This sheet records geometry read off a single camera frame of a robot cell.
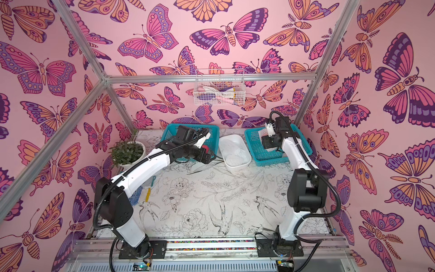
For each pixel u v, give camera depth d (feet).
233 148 3.66
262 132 2.98
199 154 2.39
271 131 2.73
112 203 1.46
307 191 1.57
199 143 2.40
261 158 3.48
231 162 3.19
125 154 2.80
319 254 2.39
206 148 2.39
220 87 2.99
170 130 3.62
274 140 2.22
